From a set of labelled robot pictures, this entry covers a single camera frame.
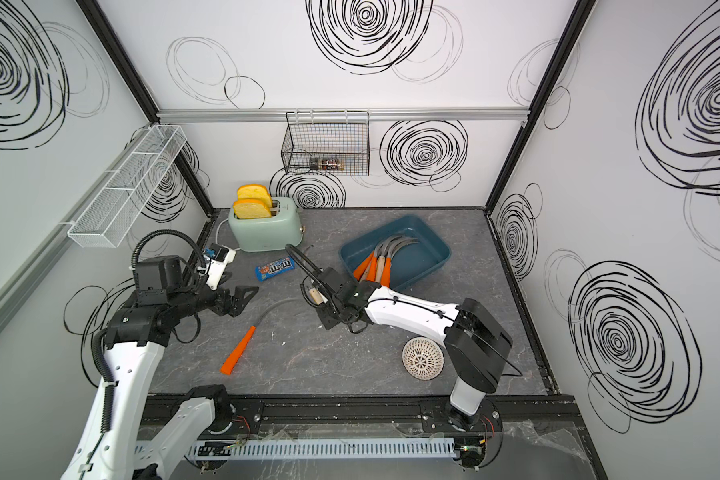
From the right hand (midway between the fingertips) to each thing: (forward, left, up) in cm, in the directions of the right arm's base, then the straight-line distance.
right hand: (325, 312), depth 82 cm
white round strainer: (-9, -27, -9) cm, 30 cm away
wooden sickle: (-6, -2, +20) cm, 21 cm away
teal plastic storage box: (+25, -27, -10) cm, 38 cm away
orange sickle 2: (+22, -13, -7) cm, 26 cm away
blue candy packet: (+19, +23, -9) cm, 31 cm away
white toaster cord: (+35, +46, -8) cm, 59 cm away
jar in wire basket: (+37, 0, +22) cm, 43 cm away
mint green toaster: (+27, +24, +1) cm, 36 cm away
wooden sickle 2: (+17, -15, -5) cm, 24 cm away
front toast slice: (+30, +26, +10) cm, 41 cm away
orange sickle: (-12, +27, -9) cm, 31 cm away
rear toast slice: (+36, +26, +13) cm, 46 cm away
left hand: (0, +19, +15) cm, 24 cm away
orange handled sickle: (+22, -10, -8) cm, 26 cm away
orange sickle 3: (+14, -17, -4) cm, 22 cm away
